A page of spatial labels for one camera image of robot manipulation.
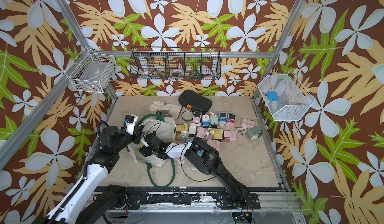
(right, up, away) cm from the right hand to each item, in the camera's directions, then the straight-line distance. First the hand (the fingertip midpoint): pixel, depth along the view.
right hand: (143, 143), depth 93 cm
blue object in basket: (+78, +29, -7) cm, 84 cm away
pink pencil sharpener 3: (+37, +7, +1) cm, 37 cm away
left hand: (+5, +14, -16) cm, 22 cm away
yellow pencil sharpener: (+48, +5, +1) cm, 48 cm away
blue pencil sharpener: (+40, +14, +5) cm, 43 cm away
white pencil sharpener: (+31, +8, +2) cm, 32 cm away
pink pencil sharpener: (+58, +14, +10) cm, 61 cm away
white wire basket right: (+84, +28, -9) cm, 89 cm away
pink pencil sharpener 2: (+68, +12, +5) cm, 69 cm away
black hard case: (+32, +28, +17) cm, 46 cm away
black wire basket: (+19, +53, +5) cm, 56 cm away
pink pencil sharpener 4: (+55, +5, 0) cm, 55 cm away
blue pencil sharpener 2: (+52, +17, +7) cm, 55 cm away
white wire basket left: (-27, +43, -7) cm, 52 cm away
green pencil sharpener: (+46, +15, +6) cm, 49 cm away
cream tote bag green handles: (+13, +8, +7) cm, 17 cm away
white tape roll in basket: (+21, +47, +5) cm, 52 cm away
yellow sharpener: (+24, +7, +2) cm, 25 cm away
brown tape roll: (+27, +17, +16) cm, 36 cm away
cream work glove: (+16, +21, +18) cm, 32 cm away
